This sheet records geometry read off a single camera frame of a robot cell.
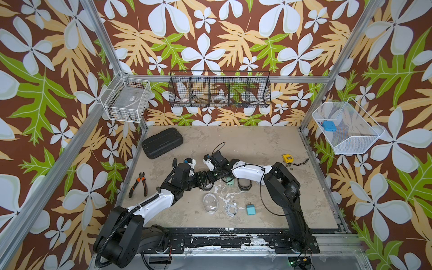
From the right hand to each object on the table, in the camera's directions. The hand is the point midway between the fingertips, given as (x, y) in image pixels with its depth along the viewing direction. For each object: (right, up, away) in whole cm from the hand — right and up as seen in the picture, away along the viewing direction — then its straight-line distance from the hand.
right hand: (206, 176), depth 95 cm
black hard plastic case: (-32, +17, +7) cm, 37 cm away
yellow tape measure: (+50, +10, +7) cm, 51 cm away
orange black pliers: (-37, -1, 0) cm, 37 cm away
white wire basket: (-41, +42, -9) cm, 59 cm away
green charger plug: (+14, -3, -4) cm, 15 cm away
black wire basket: (+8, +51, +2) cm, 51 cm away
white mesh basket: (+71, +24, -18) cm, 77 cm away
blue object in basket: (+65, +28, -9) cm, 71 cm away
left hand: (+1, +3, -8) cm, 9 cm away
